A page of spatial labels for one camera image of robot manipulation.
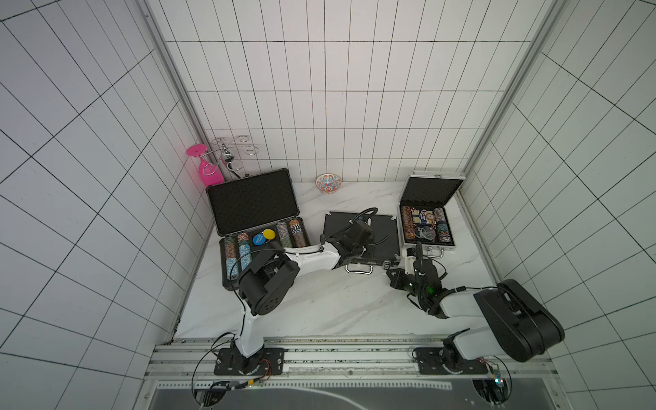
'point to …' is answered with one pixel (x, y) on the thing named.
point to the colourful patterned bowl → (328, 183)
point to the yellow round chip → (269, 234)
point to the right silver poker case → (422, 213)
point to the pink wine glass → (209, 171)
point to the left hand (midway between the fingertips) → (368, 250)
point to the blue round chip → (259, 239)
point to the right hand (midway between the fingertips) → (387, 266)
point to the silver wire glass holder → (211, 160)
